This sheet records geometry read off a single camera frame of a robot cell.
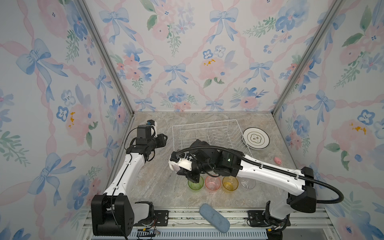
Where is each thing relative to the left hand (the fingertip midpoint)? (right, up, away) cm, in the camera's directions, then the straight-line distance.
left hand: (164, 136), depth 84 cm
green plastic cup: (+19, -28, 0) cm, 34 cm away
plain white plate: (+58, -3, +17) cm, 61 cm away
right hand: (+10, -13, -19) cm, 25 cm away
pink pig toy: (+69, -16, +9) cm, 71 cm away
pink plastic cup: (+28, -27, +1) cm, 38 cm away
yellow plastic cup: (+37, -26, 0) cm, 46 cm away
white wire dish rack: (+38, +1, +22) cm, 44 cm away
